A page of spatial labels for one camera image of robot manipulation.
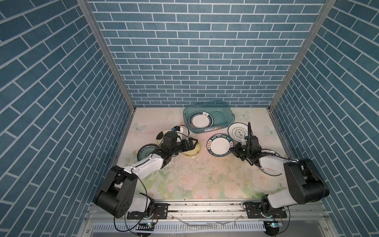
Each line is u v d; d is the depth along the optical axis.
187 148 0.76
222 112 1.19
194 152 0.95
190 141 0.77
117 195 0.42
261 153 0.74
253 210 0.74
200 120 1.12
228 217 0.73
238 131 1.06
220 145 0.97
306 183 0.45
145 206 0.43
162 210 0.73
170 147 0.67
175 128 0.79
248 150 0.74
